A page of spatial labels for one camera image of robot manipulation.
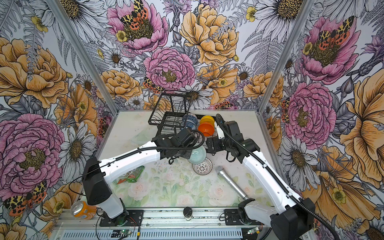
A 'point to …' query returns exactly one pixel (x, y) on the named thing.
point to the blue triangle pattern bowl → (191, 117)
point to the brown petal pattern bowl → (204, 168)
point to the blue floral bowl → (188, 123)
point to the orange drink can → (82, 210)
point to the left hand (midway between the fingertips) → (184, 152)
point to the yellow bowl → (207, 119)
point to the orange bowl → (207, 129)
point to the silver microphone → (221, 171)
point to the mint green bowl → (198, 155)
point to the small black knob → (187, 212)
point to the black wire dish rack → (168, 113)
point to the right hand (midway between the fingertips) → (215, 145)
